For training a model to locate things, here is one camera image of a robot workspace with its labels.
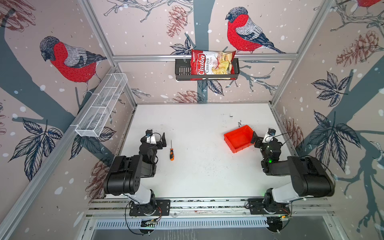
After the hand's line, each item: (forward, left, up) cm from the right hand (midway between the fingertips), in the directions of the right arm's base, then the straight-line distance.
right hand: (260, 134), depth 90 cm
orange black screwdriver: (-11, +55, -8) cm, 57 cm away
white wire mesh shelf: (-11, +90, +23) cm, 93 cm away
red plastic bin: (+5, +10, -13) cm, 17 cm away
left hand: (-3, +64, +4) cm, 65 cm away
